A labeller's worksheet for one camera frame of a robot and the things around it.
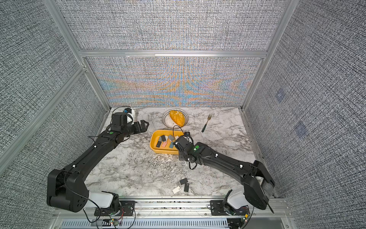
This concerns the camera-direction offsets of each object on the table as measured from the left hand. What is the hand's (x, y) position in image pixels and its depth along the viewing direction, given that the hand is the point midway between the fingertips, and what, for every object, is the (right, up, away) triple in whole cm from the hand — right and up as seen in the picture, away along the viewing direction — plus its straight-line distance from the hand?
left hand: (145, 123), depth 84 cm
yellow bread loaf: (+19, +4, +20) cm, 28 cm away
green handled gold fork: (+43, +3, +29) cm, 52 cm away
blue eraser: (+15, -15, +13) cm, 25 cm away
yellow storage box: (+8, -12, +14) cm, 20 cm away
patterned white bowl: (+11, +1, +25) cm, 28 cm away
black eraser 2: (+9, -11, +14) cm, 20 cm away
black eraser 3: (+23, -34, -2) cm, 41 cm away
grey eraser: (+14, -10, +15) cm, 23 cm away
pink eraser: (+10, -15, +13) cm, 22 cm away
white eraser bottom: (+19, -37, -5) cm, 42 cm away
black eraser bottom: (+25, -36, -4) cm, 44 cm away
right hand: (+23, -16, -3) cm, 28 cm away
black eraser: (+6, -15, +13) cm, 21 cm away
